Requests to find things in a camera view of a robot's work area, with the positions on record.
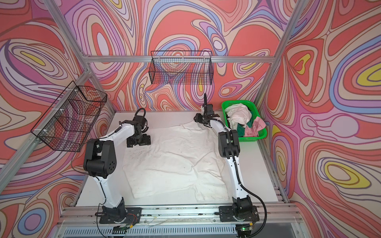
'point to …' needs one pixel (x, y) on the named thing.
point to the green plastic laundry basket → (224, 104)
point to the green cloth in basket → (240, 128)
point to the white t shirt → (179, 158)
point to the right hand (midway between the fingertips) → (199, 120)
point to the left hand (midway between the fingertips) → (144, 143)
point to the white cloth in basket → (238, 113)
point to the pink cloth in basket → (258, 124)
